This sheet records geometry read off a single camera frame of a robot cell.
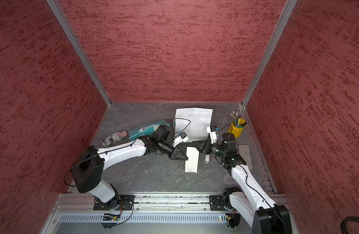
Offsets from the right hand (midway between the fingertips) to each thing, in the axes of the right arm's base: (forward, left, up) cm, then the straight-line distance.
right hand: (195, 145), depth 78 cm
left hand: (-9, +6, -1) cm, 11 cm away
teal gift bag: (+6, +26, +8) cm, 28 cm away
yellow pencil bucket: (+16, -29, -7) cm, 34 cm away
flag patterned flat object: (+13, +54, -12) cm, 56 cm away
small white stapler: (-2, -7, -13) cm, 15 cm away
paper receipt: (-9, +2, -4) cm, 10 cm away
